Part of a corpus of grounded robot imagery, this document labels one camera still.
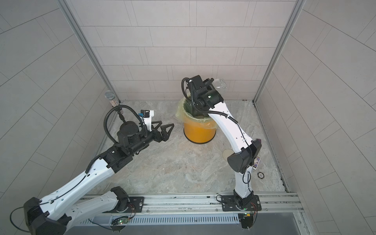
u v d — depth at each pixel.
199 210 0.71
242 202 0.62
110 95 0.77
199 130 0.77
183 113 0.79
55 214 0.38
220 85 0.67
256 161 0.52
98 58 0.93
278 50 0.87
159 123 0.70
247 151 0.44
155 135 0.59
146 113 0.57
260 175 0.80
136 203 0.71
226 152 0.87
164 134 0.59
